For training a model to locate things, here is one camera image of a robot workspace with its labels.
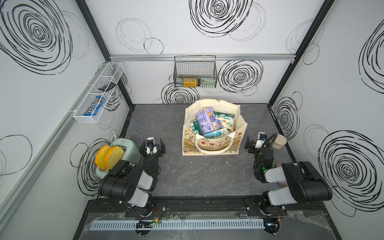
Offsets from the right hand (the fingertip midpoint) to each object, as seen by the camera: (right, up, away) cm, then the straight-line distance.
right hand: (259, 138), depth 88 cm
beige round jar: (+14, -3, +4) cm, 15 cm away
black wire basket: (-38, +43, +11) cm, 58 cm away
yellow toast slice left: (-82, -6, -19) cm, 85 cm away
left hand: (-63, -1, -2) cm, 63 cm away
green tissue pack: (-38, +7, -5) cm, 39 cm away
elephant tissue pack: (-22, +11, -5) cm, 25 cm away
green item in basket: (-30, +33, -1) cm, 44 cm away
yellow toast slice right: (-77, -6, -18) cm, 79 cm away
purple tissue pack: (-32, +10, -7) cm, 34 cm away
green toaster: (-72, -7, -9) cm, 73 cm away
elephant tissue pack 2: (-26, +3, -7) cm, 28 cm away
